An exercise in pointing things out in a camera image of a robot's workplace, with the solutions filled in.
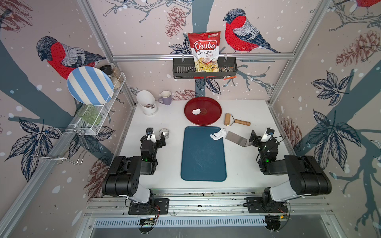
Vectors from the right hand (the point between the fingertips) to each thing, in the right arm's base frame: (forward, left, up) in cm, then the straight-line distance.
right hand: (260, 130), depth 91 cm
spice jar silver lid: (+17, +87, +27) cm, 92 cm away
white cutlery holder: (+23, +78, +1) cm, 81 cm away
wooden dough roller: (+14, +16, -8) cm, 23 cm away
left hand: (-2, +65, +1) cm, 65 cm away
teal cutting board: (-15, +35, -10) cm, 40 cm away
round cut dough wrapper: (+23, +41, -9) cm, 48 cm away
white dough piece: (+2, +24, -10) cm, 26 cm away
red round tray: (+25, +36, -10) cm, 45 cm away
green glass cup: (-10, +91, +25) cm, 95 cm away
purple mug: (+30, +65, -1) cm, 72 cm away
